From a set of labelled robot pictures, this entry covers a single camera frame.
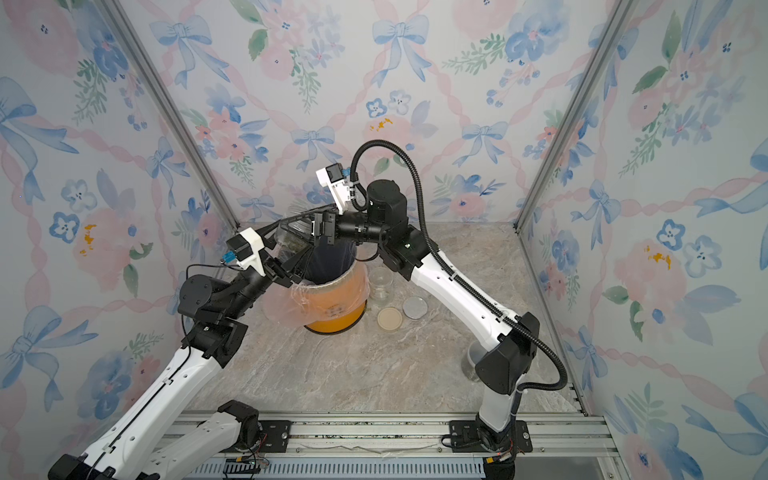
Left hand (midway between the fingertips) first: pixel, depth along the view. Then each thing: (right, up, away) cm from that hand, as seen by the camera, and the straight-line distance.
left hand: (301, 232), depth 58 cm
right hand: (-1, +2, 0) cm, 3 cm away
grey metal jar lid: (+26, -21, +40) cm, 52 cm away
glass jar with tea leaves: (+15, -13, +33) cm, 38 cm away
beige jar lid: (+17, -24, +35) cm, 46 cm away
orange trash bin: (+3, -18, +22) cm, 29 cm away
